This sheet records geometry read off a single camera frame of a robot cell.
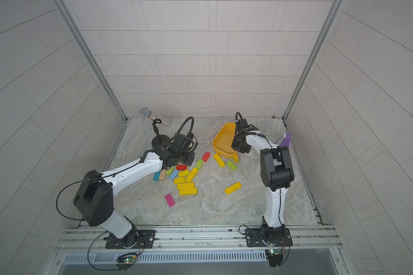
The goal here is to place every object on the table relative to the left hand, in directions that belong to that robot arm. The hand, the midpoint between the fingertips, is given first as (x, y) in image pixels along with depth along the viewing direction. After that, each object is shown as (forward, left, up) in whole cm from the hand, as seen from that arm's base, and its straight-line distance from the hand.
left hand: (194, 154), depth 87 cm
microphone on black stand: (+14, +23, -7) cm, 28 cm away
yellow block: (-14, -20, -8) cm, 26 cm away
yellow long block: (+2, -13, -9) cm, 16 cm away
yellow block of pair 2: (-15, +3, -11) cm, 19 cm away
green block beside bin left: (-1, -2, -9) cm, 9 cm away
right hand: (+10, -23, -7) cm, 26 cm away
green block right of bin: (-1, -20, -9) cm, 22 cm away
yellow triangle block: (+3, -22, -8) cm, 24 cm away
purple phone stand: (+4, -46, +7) cm, 47 cm away
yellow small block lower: (-10, +8, -9) cm, 15 cm away
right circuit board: (-42, -35, -11) cm, 56 cm away
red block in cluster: (-3, +8, -8) cm, 12 cm away
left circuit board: (-43, +23, -8) cm, 50 cm away
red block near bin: (+5, -5, -10) cm, 12 cm away
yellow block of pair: (-12, +2, -10) cm, 16 cm away
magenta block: (-20, +12, -11) cm, 25 cm away
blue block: (-7, +11, -9) cm, 16 cm away
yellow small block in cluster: (-6, +6, -8) cm, 12 cm away
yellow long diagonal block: (-7, +2, -9) cm, 12 cm away
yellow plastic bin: (+16, -15, -10) cm, 24 cm away
